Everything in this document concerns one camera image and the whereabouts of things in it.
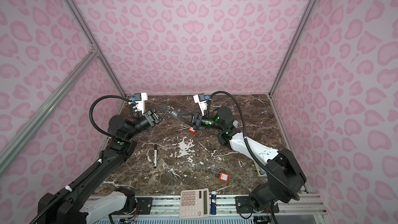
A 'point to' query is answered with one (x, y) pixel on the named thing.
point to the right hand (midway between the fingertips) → (180, 119)
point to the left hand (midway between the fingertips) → (170, 106)
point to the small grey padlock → (174, 113)
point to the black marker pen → (155, 156)
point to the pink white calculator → (194, 204)
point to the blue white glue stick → (213, 203)
